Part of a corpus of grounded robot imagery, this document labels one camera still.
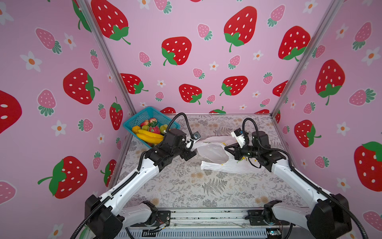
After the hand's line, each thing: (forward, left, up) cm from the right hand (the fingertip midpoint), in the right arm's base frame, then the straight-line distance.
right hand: (225, 147), depth 78 cm
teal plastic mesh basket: (+31, +60, -12) cm, 69 cm away
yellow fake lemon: (+17, +62, -12) cm, 65 cm away
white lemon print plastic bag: (+8, +7, -18) cm, 21 cm away
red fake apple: (+25, +58, -13) cm, 64 cm away
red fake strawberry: (+26, +53, -13) cm, 61 cm away
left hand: (0, +19, +5) cm, 20 cm away
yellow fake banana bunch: (+8, +48, -7) cm, 49 cm away
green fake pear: (+22, +44, -14) cm, 51 cm away
